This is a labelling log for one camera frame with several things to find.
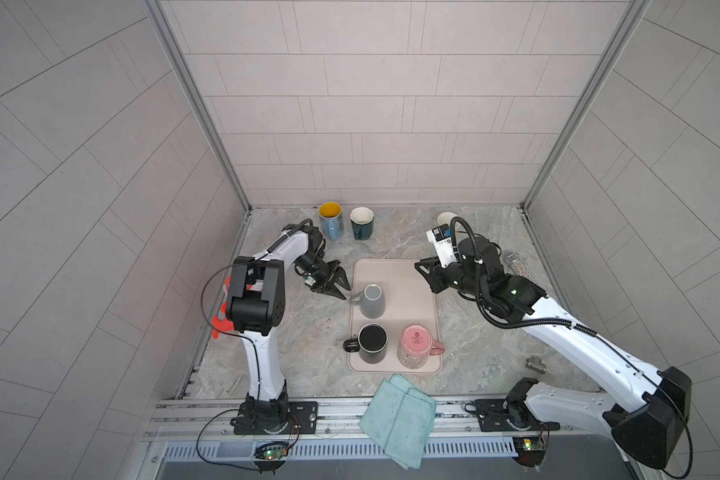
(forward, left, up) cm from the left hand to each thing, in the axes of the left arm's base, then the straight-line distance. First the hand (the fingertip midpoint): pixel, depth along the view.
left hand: (356, 280), depth 87 cm
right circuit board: (-40, -42, -8) cm, 58 cm away
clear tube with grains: (+10, -51, -5) cm, 52 cm away
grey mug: (-7, -4, +1) cm, 8 cm away
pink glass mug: (-19, -16, +2) cm, 25 cm away
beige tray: (-3, -16, -7) cm, 18 cm away
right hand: (-4, -15, +15) cm, 22 cm away
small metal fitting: (-21, -48, -6) cm, 53 cm away
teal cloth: (-34, -12, -6) cm, 37 cm away
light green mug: (+24, -30, 0) cm, 39 cm away
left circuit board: (-41, +17, -5) cm, 45 cm away
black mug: (-18, -5, +1) cm, 19 cm away
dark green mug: (+21, -1, +1) cm, 21 cm away
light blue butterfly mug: (+23, +10, +2) cm, 25 cm away
